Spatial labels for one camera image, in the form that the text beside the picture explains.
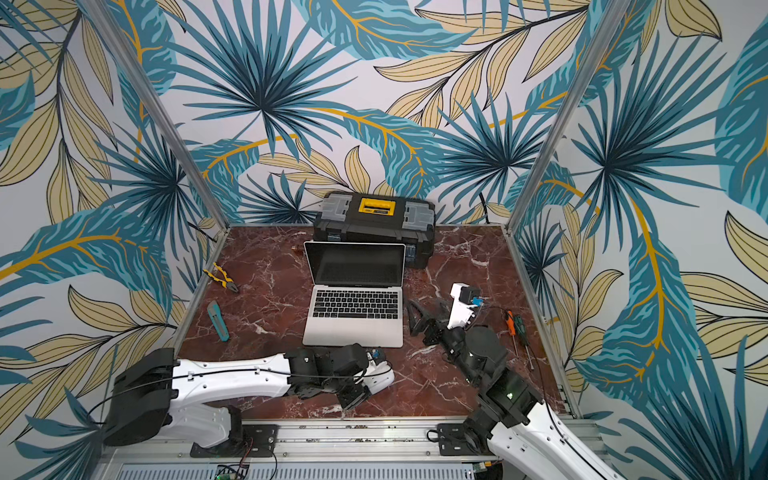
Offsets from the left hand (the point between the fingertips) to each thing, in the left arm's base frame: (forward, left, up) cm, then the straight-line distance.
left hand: (360, 388), depth 77 cm
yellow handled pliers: (+34, +48, -4) cm, 59 cm away
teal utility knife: (+21, +46, -5) cm, 51 cm away
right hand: (+10, -11, +22) cm, 27 cm away
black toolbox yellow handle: (+51, -2, +12) cm, 52 cm away
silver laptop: (+31, +3, -5) cm, 32 cm away
